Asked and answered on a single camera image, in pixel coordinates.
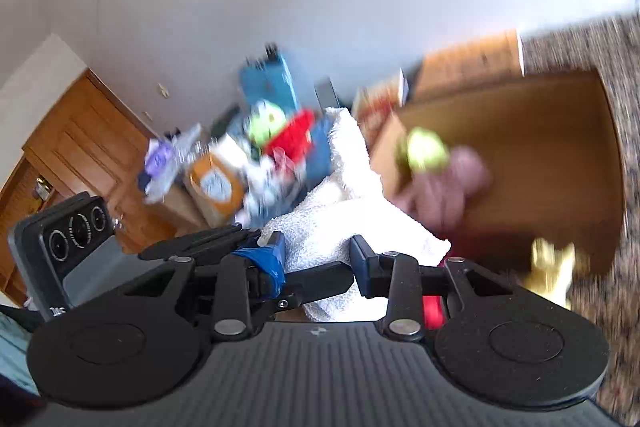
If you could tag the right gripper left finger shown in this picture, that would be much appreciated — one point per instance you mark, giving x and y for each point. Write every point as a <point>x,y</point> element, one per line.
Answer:
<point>269,261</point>

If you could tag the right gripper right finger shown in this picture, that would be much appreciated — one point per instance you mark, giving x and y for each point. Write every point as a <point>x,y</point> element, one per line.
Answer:
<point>373,272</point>

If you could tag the white fluffy towel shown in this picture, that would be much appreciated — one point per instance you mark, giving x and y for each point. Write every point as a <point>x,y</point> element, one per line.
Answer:
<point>346,203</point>

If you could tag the pink plush toy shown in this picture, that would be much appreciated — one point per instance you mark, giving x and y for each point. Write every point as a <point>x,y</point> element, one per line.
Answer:
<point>437,199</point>

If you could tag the yellow cloth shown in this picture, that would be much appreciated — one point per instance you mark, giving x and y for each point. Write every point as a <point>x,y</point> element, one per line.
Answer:
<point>551,271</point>

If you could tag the orange paper box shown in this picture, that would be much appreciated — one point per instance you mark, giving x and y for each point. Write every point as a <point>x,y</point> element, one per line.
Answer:
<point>216,190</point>

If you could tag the purple plastic bag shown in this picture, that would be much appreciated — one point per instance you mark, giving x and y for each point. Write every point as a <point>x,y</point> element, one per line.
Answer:
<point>165,159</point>

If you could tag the red plush toy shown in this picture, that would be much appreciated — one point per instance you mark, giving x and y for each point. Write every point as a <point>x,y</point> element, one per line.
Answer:
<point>294,140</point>

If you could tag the green frog plush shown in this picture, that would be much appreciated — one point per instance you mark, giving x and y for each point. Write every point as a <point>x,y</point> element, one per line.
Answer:
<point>266,120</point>

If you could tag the wooden door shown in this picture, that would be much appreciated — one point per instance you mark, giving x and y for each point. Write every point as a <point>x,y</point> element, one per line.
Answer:
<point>87,142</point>

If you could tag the cartoon cover book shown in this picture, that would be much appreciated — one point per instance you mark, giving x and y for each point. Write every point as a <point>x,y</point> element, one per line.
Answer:
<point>372,105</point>

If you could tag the brown cardboard box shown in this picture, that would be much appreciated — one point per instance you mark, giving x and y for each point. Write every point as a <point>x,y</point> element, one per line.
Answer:
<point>551,146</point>

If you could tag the yellow book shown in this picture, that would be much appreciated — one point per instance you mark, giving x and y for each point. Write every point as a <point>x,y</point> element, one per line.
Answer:
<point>469,64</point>

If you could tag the black camera box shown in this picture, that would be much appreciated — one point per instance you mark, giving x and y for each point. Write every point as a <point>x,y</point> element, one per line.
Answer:
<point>66,254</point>

